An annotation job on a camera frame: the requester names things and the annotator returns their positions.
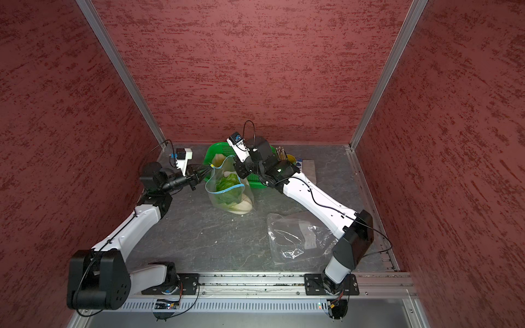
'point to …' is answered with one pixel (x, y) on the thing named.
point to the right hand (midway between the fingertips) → (236, 161)
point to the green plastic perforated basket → (217, 155)
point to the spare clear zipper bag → (304, 237)
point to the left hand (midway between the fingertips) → (212, 170)
